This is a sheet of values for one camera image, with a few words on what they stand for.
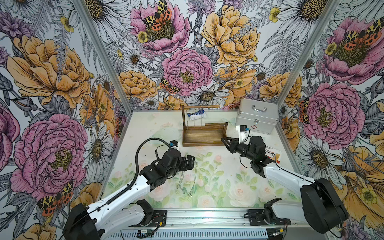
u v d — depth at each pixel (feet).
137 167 1.88
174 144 2.30
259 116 3.25
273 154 3.04
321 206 1.37
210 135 3.52
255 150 2.16
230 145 2.51
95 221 1.32
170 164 1.95
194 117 3.79
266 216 2.22
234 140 2.45
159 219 2.41
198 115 3.79
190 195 2.67
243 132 2.44
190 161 2.31
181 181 2.86
